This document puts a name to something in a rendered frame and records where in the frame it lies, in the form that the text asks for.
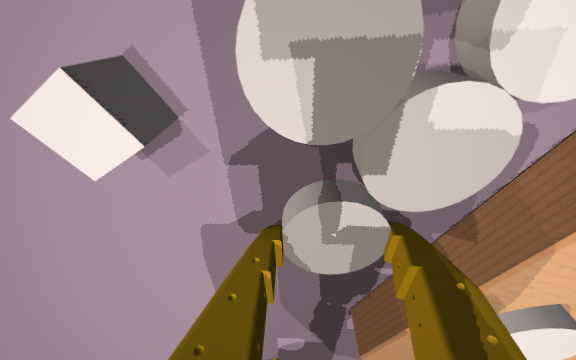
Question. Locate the white disc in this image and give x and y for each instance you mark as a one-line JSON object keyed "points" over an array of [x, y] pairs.
{"points": [[323, 72], [546, 332], [526, 47], [448, 137], [334, 226]]}

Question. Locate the orange tray with round pockets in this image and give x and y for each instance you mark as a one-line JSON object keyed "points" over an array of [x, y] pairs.
{"points": [[518, 247]]}

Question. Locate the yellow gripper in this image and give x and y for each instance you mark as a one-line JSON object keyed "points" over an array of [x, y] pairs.
{"points": [[449, 316]]}

